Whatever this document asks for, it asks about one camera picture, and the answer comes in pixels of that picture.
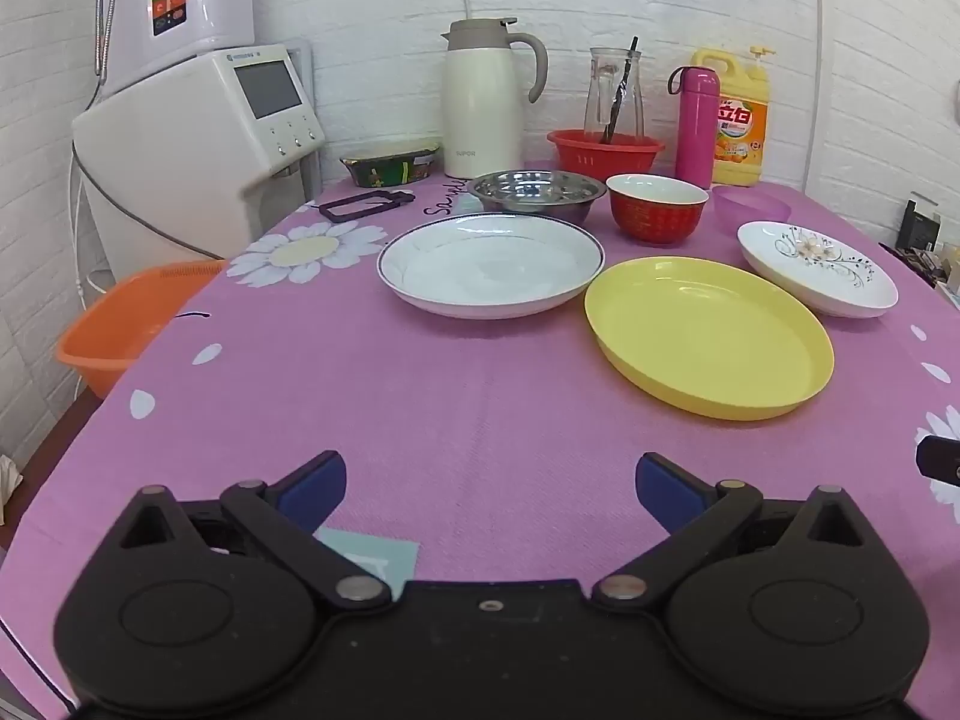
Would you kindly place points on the orange plastic basin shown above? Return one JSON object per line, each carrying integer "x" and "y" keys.
{"x": 127, "y": 322}

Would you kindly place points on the black small box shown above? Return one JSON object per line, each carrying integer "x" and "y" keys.
{"x": 919, "y": 229}

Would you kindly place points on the cream thermos jug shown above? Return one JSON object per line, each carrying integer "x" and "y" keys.
{"x": 480, "y": 105}

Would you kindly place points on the glass pitcher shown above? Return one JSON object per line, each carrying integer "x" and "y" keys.
{"x": 631, "y": 97}

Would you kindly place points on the white plate with floral print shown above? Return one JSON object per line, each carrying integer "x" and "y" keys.
{"x": 817, "y": 270}

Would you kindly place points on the red plastic basket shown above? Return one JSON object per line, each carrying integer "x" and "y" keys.
{"x": 600, "y": 156}

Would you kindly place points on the pink thermos bottle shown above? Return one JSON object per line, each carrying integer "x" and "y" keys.
{"x": 696, "y": 127}

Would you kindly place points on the white water dispenser with screen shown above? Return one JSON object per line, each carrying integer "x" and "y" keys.
{"x": 180, "y": 142}

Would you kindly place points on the stainless steel bowl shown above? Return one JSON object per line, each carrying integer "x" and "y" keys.
{"x": 536, "y": 191}

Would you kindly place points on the purple plastic bowl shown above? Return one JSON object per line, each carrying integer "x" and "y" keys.
{"x": 750, "y": 206}

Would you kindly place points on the instant noodle bowl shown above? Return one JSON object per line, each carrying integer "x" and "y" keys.
{"x": 390, "y": 165}

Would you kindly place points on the white plate with blue rim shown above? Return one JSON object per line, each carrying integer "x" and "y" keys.
{"x": 487, "y": 266}

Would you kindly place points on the yellow plastic plate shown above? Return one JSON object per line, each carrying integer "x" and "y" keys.
{"x": 705, "y": 334}

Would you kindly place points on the pink floral tablecloth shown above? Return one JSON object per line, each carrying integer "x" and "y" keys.
{"x": 450, "y": 390}

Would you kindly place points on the crumpled white paper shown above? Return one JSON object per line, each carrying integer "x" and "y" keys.
{"x": 10, "y": 484}

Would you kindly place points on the white wall water purifier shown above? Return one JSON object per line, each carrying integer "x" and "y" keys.
{"x": 202, "y": 7}

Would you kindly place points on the red ceramic bowl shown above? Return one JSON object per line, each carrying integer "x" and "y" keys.
{"x": 654, "y": 217}

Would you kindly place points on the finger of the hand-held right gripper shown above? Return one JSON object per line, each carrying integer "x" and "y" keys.
{"x": 942, "y": 457}

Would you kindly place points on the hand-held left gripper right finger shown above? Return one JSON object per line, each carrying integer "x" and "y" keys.
{"x": 664, "y": 484}

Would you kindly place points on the teal paper card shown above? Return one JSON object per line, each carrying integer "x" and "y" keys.
{"x": 375, "y": 559}

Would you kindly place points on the yellow detergent bottle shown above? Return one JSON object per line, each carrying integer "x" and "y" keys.
{"x": 742, "y": 135}

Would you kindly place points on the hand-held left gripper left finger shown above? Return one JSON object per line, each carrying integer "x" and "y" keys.
{"x": 324, "y": 481}

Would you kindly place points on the black stirring stick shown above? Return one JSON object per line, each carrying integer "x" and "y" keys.
{"x": 619, "y": 94}

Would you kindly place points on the black rectangular frame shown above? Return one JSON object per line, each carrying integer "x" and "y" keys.
{"x": 330, "y": 211}

